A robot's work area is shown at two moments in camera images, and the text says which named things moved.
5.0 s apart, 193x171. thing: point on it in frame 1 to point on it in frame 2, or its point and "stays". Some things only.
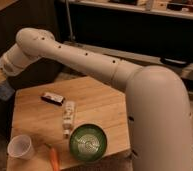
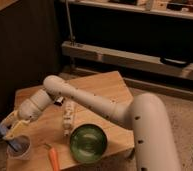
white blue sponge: (4, 91) to (2, 128)
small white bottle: (68, 117) stays
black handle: (174, 62) stays
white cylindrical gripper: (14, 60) to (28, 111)
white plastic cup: (20, 147) stays
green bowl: (88, 142) stays
